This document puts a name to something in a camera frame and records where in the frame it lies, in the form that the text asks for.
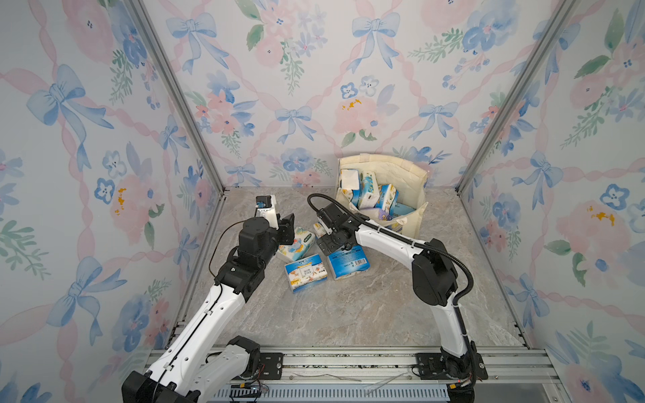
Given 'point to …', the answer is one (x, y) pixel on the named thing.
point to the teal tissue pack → (369, 193)
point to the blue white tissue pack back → (349, 180)
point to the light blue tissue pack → (402, 209)
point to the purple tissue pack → (385, 215)
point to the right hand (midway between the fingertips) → (335, 237)
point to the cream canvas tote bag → (410, 179)
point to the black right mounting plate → (431, 366)
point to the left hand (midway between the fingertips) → (288, 214)
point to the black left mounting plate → (271, 365)
